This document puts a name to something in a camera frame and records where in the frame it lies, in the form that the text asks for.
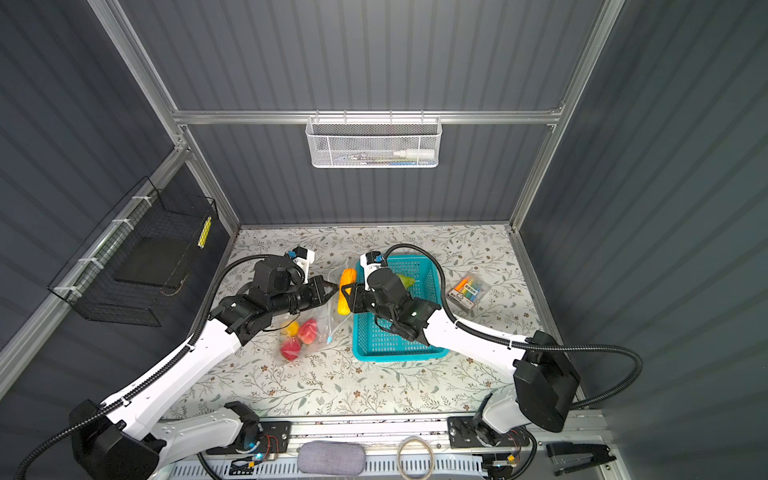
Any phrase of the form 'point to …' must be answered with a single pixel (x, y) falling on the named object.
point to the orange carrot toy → (348, 277)
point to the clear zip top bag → (331, 324)
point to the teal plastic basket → (372, 343)
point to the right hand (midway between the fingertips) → (347, 291)
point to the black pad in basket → (156, 261)
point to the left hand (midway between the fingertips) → (340, 286)
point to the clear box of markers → (469, 291)
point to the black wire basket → (87, 283)
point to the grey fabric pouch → (331, 458)
